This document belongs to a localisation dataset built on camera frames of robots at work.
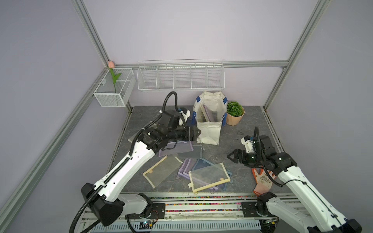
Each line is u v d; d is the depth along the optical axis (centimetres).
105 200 38
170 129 52
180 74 106
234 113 102
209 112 108
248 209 74
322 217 39
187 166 89
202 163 90
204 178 82
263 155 56
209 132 93
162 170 89
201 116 99
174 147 60
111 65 89
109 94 81
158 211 74
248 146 69
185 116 63
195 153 94
